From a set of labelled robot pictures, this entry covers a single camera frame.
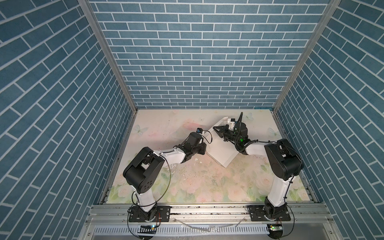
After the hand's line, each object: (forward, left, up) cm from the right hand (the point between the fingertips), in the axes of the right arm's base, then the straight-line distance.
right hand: (211, 126), depth 91 cm
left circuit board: (-53, +29, -18) cm, 63 cm away
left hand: (-8, +3, -9) cm, 12 cm away
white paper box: (-9, -7, -13) cm, 17 cm away
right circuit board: (-48, -35, -21) cm, 63 cm away
